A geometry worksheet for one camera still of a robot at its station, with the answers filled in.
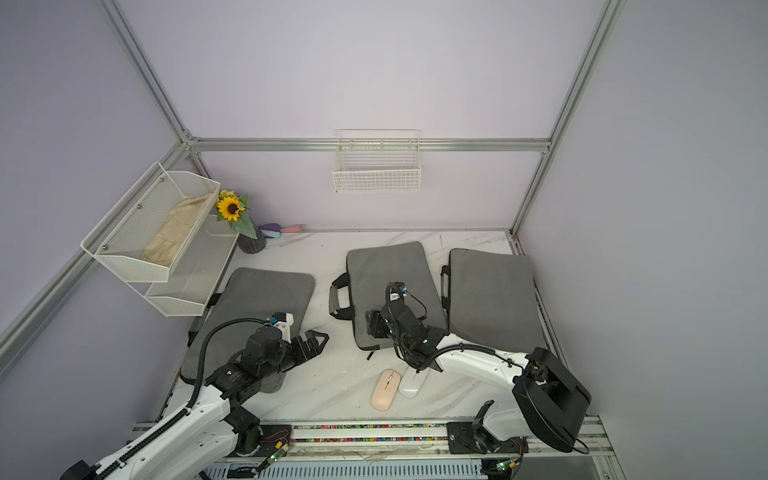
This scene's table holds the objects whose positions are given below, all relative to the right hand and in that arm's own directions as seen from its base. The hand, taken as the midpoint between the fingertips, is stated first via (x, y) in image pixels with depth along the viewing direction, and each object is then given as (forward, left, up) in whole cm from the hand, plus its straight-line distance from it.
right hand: (377, 318), depth 84 cm
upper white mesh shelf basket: (+15, +61, +21) cm, 66 cm away
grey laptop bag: (+13, +34, -8) cm, 37 cm away
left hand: (-7, +17, -3) cm, 18 cm away
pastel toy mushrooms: (+45, +43, -8) cm, 63 cm away
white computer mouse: (-15, -10, -10) cm, 20 cm away
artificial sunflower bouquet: (+34, +47, +14) cm, 60 cm away
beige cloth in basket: (+12, +55, +20) cm, 59 cm away
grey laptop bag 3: (+9, -37, -7) cm, 39 cm away
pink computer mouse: (-17, -2, -9) cm, 19 cm away
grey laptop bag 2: (+16, +5, -8) cm, 19 cm away
